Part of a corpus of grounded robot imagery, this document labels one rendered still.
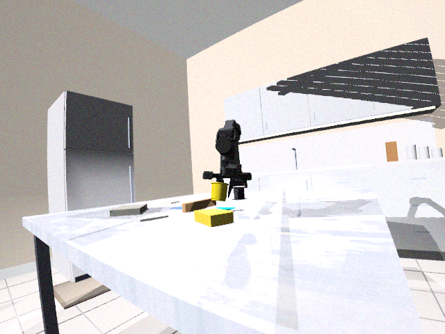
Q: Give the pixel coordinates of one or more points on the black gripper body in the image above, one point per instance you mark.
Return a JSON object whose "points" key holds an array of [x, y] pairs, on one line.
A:
{"points": [[208, 175]]}

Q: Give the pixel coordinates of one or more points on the yellow block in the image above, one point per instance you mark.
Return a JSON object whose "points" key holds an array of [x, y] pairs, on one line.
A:
{"points": [[213, 217]]}

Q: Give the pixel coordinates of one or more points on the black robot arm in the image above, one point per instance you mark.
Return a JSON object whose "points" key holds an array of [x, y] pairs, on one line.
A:
{"points": [[227, 139]]}

